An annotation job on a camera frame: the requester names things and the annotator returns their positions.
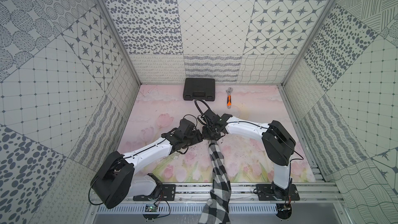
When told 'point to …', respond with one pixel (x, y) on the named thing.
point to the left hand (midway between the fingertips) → (203, 139)
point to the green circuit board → (151, 208)
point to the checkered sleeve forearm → (216, 209)
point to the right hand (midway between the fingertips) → (205, 138)
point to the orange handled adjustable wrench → (229, 90)
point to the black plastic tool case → (199, 88)
